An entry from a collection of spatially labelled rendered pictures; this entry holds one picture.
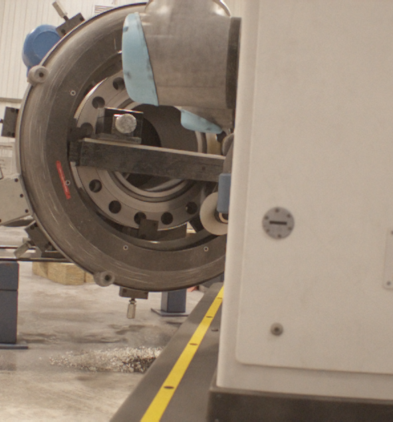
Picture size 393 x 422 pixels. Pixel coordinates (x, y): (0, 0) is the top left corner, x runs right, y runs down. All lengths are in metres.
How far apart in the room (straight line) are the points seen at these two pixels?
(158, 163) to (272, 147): 1.20
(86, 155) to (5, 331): 0.64
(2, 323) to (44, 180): 0.54
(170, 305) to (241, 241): 2.15
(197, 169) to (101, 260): 0.33
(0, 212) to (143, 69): 0.71
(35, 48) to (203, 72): 1.40
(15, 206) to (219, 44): 0.78
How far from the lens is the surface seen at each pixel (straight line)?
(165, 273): 1.68
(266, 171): 0.45
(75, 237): 1.61
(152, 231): 1.79
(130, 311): 1.81
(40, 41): 2.36
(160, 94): 1.04
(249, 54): 0.46
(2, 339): 1.98
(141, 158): 1.63
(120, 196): 1.76
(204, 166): 1.68
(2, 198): 1.61
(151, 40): 1.02
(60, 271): 3.25
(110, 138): 1.55
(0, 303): 1.96
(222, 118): 1.40
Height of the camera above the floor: 0.49
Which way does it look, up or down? 1 degrees down
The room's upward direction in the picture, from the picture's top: 4 degrees clockwise
